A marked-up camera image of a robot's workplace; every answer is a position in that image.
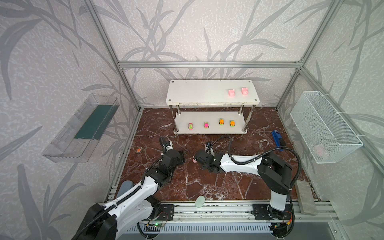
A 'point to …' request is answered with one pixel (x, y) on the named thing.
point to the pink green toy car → (206, 125)
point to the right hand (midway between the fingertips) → (205, 156)
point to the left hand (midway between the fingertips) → (182, 148)
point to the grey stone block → (306, 197)
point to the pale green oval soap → (199, 201)
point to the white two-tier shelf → (212, 92)
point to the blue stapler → (279, 141)
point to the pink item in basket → (320, 150)
